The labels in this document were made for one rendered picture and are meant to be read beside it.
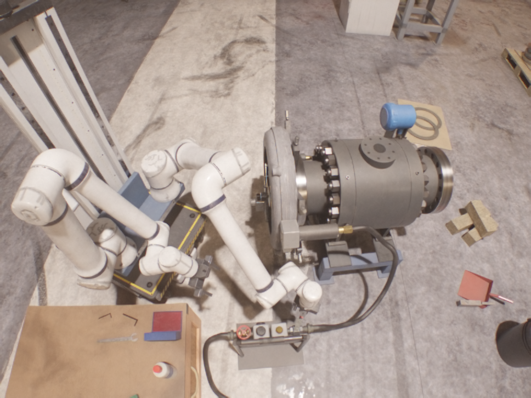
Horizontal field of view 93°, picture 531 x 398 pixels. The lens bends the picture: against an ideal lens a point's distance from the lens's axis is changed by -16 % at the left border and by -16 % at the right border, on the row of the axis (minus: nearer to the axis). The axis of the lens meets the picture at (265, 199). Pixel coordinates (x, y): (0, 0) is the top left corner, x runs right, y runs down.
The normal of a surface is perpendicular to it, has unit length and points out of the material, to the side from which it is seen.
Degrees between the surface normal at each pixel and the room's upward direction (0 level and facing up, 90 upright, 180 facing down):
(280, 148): 4
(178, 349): 0
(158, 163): 9
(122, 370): 0
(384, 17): 90
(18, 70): 90
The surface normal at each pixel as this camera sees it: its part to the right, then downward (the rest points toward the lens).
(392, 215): 0.08, 0.65
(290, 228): -0.04, -0.84
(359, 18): -0.03, 0.82
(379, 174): 0.04, -0.14
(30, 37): 0.93, 0.31
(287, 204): 0.04, 0.23
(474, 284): 0.00, -0.58
